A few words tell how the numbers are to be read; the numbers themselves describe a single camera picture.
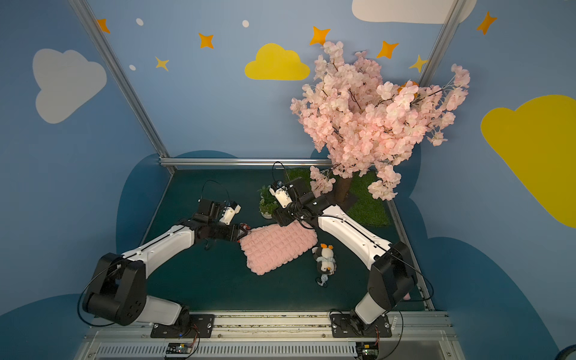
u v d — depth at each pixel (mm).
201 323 748
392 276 431
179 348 718
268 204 1013
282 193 733
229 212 820
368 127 628
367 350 719
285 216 728
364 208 1074
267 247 867
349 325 671
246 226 955
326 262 840
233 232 782
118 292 429
